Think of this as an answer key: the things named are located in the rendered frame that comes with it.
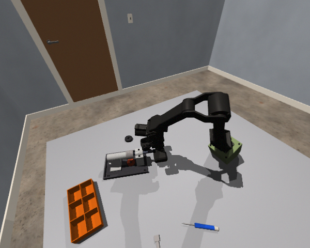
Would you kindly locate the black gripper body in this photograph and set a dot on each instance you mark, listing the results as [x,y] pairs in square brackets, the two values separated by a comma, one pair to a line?
[159,155]

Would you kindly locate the black ring spacer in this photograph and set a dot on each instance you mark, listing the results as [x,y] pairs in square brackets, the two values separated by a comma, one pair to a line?
[128,138]

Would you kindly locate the orange compartment tray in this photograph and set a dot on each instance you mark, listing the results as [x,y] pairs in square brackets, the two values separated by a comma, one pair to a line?
[84,211]

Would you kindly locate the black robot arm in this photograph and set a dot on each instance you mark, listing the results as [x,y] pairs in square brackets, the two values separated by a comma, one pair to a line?
[218,113]

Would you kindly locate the blue screwdriver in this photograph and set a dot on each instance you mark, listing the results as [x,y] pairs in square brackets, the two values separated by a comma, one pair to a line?
[198,225]

